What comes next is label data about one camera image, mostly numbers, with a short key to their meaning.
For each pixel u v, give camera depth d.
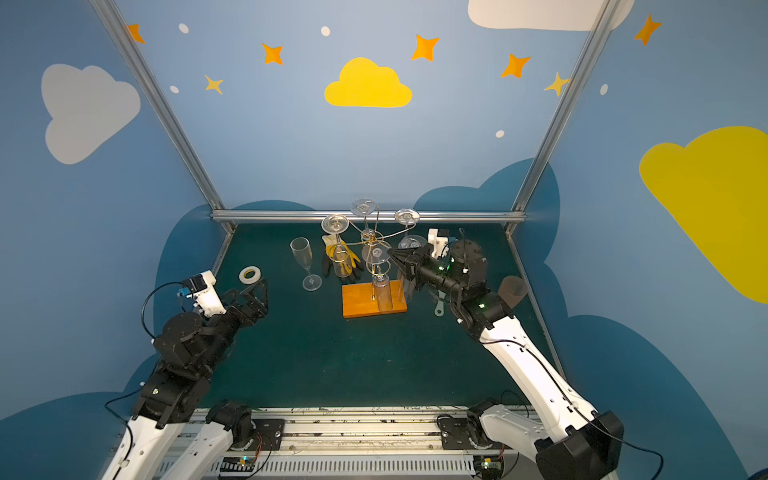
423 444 0.74
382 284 0.76
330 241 1.15
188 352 0.48
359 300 0.99
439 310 0.98
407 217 0.80
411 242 0.72
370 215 0.80
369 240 0.75
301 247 0.89
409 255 0.59
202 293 0.56
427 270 0.60
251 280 1.04
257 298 0.59
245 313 0.59
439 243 0.66
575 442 0.37
